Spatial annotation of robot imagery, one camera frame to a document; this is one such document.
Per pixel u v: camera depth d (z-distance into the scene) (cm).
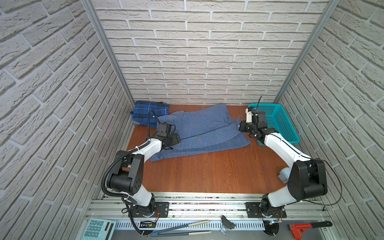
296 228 68
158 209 73
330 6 69
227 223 69
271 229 70
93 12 71
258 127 68
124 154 47
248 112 80
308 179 44
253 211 73
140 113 101
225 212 74
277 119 110
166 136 73
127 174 45
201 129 97
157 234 67
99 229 67
